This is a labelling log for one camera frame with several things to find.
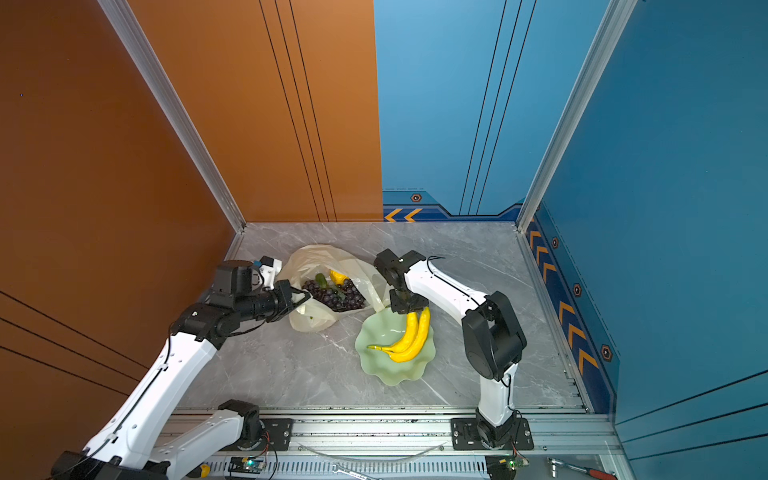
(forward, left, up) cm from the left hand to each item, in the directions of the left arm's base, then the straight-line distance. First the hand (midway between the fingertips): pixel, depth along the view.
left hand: (311, 292), depth 73 cm
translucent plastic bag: (+12, -10, -9) cm, 18 cm away
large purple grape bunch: (+10, -5, -19) cm, 22 cm away
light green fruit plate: (+1, -18, -21) cm, 28 cm away
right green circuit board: (-32, -49, -23) cm, 63 cm away
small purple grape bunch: (+8, 0, -15) cm, 17 cm away
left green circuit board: (-33, +13, -25) cm, 43 cm away
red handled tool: (-34, -69, -23) cm, 80 cm away
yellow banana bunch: (-5, -25, -17) cm, 31 cm away
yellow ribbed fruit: (+17, -2, -18) cm, 25 cm away
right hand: (+4, -24, -15) cm, 29 cm away
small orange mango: (+17, +4, -20) cm, 26 cm away
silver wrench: (-34, -8, -24) cm, 42 cm away
